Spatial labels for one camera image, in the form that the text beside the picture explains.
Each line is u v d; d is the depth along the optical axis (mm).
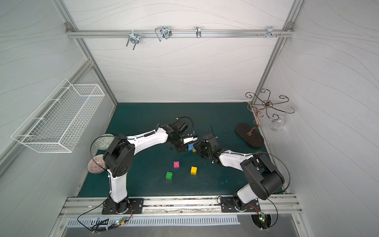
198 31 782
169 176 805
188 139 807
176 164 861
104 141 958
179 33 790
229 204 734
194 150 918
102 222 717
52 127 653
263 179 442
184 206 750
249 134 994
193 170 820
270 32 765
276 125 865
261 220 720
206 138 704
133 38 781
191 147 886
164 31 765
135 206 735
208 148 705
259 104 788
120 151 552
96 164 861
